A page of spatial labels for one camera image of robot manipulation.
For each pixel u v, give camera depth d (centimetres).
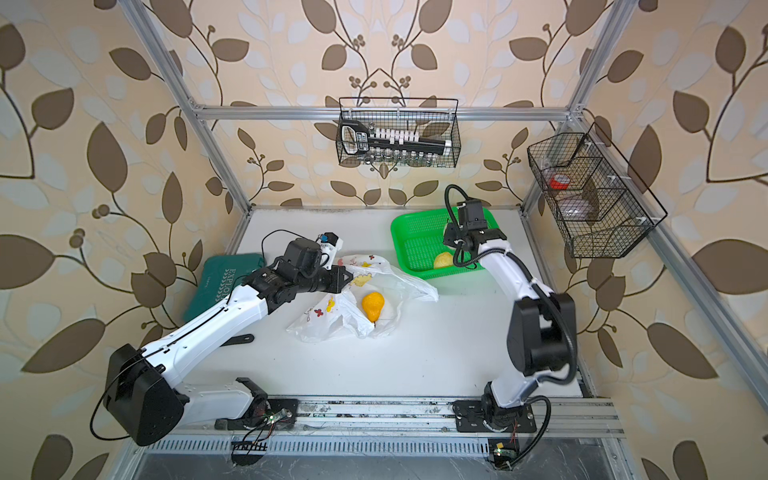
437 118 91
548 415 69
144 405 39
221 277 96
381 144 84
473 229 69
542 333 45
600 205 82
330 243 71
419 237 112
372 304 89
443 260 97
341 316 74
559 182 81
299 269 61
